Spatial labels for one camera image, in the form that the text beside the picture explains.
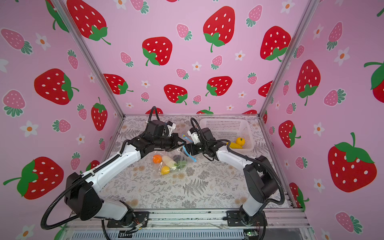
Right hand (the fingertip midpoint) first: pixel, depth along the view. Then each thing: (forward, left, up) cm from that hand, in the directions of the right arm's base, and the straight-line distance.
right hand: (184, 148), depth 85 cm
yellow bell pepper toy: (+15, -35, -9) cm, 39 cm away
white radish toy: (-5, +10, -9) cm, 14 cm away
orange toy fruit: (-4, +18, -9) cm, 20 cm away
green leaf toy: (-8, +1, -4) cm, 9 cm away
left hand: (-3, -3, +10) cm, 11 cm away
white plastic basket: (+29, -28, -13) cm, 42 cm away
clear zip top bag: (-4, +2, +3) cm, 6 cm away
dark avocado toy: (-7, +3, 0) cm, 7 cm away
